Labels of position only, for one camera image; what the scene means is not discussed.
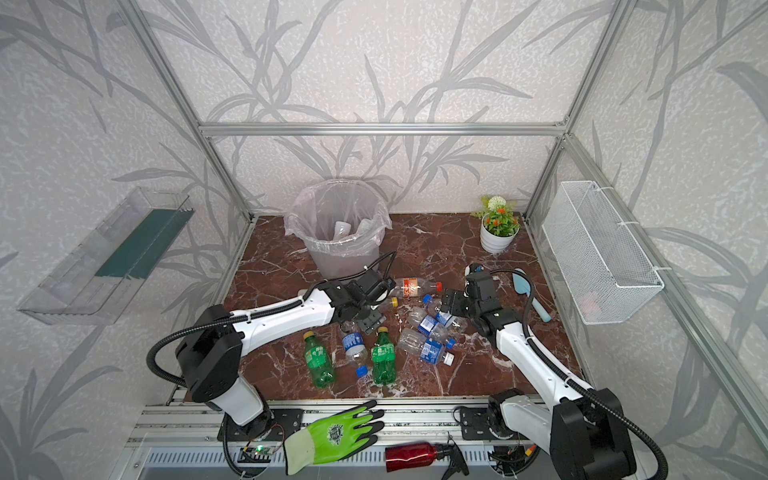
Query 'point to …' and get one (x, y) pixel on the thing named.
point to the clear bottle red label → (414, 287)
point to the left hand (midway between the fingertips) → (373, 302)
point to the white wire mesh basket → (607, 278)
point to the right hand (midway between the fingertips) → (456, 288)
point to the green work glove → (333, 439)
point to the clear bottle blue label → (355, 347)
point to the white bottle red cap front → (341, 229)
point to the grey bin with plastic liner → (312, 214)
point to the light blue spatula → (522, 286)
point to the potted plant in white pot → (499, 224)
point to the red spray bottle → (412, 454)
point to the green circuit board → (255, 455)
